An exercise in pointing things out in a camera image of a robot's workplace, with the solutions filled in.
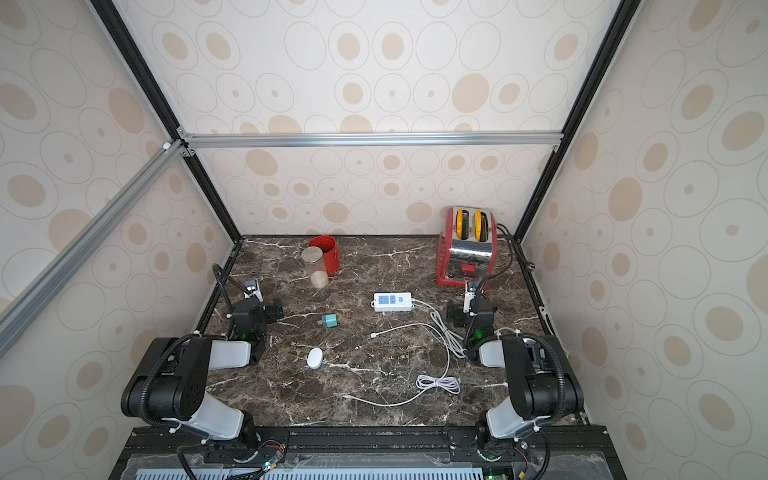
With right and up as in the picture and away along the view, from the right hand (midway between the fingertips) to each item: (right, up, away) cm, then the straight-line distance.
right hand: (478, 301), depth 95 cm
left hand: (-67, +3, -2) cm, 67 cm away
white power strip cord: (-10, -10, -4) cm, 15 cm away
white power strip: (-27, -1, +3) cm, 27 cm away
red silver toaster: (-4, +17, -1) cm, 18 cm away
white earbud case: (-50, -16, -7) cm, 53 cm away
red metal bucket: (-48, +16, +8) cm, 51 cm away
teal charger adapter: (-47, -6, -2) cm, 47 cm away
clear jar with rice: (-53, +11, +4) cm, 54 cm away
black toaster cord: (+19, +16, +22) cm, 33 cm away
